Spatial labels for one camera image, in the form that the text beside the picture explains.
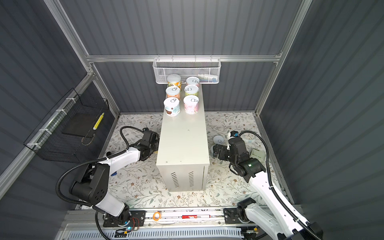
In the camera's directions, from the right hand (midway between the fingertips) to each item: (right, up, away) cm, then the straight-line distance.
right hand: (222, 149), depth 78 cm
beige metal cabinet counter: (-19, 0, -20) cm, 28 cm away
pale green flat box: (+26, -6, +13) cm, 29 cm away
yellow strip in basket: (-66, +14, 0) cm, 68 cm away
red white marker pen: (-14, -33, -4) cm, 36 cm away
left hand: (-40, +1, +16) cm, 43 cm away
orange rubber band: (-35, -34, -3) cm, 49 cm away
